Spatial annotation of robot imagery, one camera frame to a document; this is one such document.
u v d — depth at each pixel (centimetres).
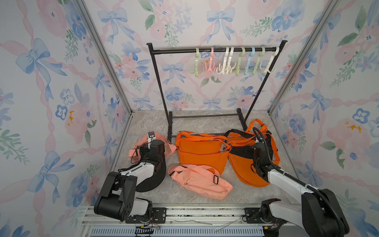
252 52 68
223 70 74
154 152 70
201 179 80
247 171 85
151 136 78
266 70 76
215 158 94
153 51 66
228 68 75
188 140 102
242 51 68
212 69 74
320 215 42
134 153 84
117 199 43
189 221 73
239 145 96
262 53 68
